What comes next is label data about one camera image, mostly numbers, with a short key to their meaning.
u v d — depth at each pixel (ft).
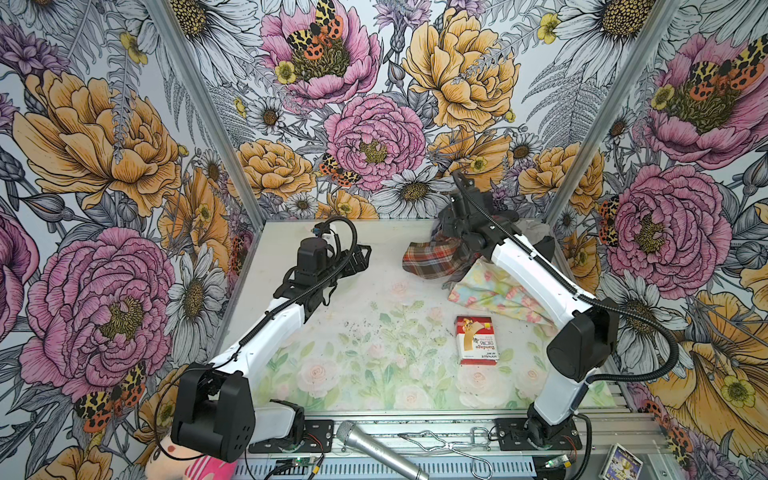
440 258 2.87
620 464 2.29
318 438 2.41
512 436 2.40
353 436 2.35
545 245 3.57
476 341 2.85
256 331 1.61
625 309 2.85
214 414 1.32
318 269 2.12
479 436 2.49
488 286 2.95
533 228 3.79
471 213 2.02
